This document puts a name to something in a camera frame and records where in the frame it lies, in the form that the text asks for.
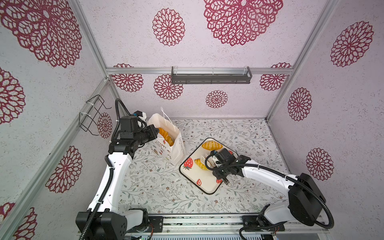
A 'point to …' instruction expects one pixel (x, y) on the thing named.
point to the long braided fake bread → (167, 137)
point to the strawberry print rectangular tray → (192, 168)
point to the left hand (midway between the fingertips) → (158, 132)
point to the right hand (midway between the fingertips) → (214, 170)
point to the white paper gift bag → (173, 155)
